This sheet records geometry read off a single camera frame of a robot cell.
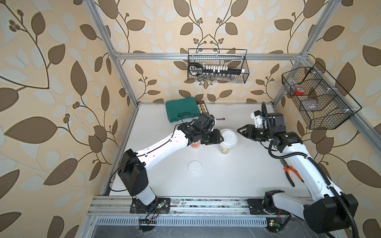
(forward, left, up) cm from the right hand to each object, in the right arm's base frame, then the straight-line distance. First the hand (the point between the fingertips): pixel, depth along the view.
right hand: (239, 131), depth 77 cm
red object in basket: (+18, -35, +9) cm, 41 cm away
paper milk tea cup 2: (+2, +24, -17) cm, 29 cm away
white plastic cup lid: (-1, +4, -4) cm, 6 cm away
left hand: (-4, +11, 0) cm, 11 cm away
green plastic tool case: (+37, +34, -20) cm, 55 cm away
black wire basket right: (+8, -41, +12) cm, 44 cm away
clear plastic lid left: (-10, +24, -22) cm, 34 cm away
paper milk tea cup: (-3, +7, -15) cm, 17 cm away
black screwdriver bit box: (+37, +16, -20) cm, 45 cm away
